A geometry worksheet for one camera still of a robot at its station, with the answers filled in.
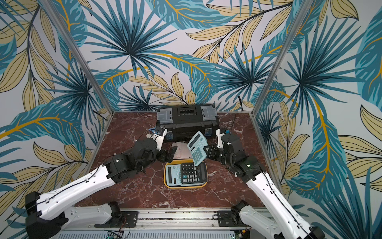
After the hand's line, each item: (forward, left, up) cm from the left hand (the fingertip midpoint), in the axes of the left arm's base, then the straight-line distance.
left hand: (167, 146), depth 70 cm
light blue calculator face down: (+4, -14, -5) cm, 16 cm away
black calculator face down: (-5, -11, -19) cm, 23 cm away
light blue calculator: (-6, -2, -20) cm, 21 cm away
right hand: (0, -18, -1) cm, 18 cm away
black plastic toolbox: (+19, -6, -4) cm, 21 cm away
